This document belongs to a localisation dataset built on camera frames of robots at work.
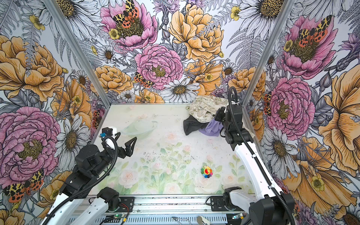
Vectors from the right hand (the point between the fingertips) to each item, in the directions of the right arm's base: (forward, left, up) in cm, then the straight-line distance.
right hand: (220, 111), depth 76 cm
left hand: (-15, +47, -3) cm, 49 cm away
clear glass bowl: (+12, +52, -29) cm, 61 cm away
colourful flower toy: (-22, +7, -30) cm, 37 cm away
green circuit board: (-42, +54, -30) cm, 75 cm away
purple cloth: (0, +2, -15) cm, 15 cm away
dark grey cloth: (+11, +14, -25) cm, 31 cm away
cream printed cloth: (+21, +5, -19) cm, 29 cm away
